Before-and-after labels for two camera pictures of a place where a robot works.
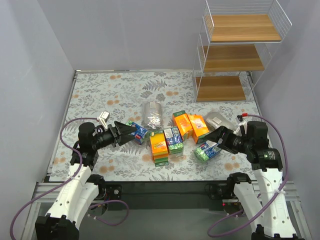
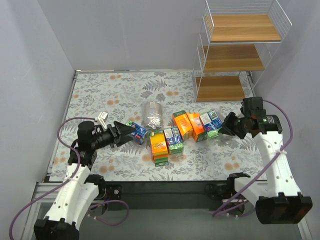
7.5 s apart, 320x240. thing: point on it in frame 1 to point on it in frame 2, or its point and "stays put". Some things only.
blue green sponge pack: [207, 150] to [212, 123]
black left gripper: [115, 135] stays put
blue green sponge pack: [139, 133] stays put
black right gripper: [224, 139] to [237, 125]
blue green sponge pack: [174, 141] stays put
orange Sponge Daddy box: [159, 148] stays put
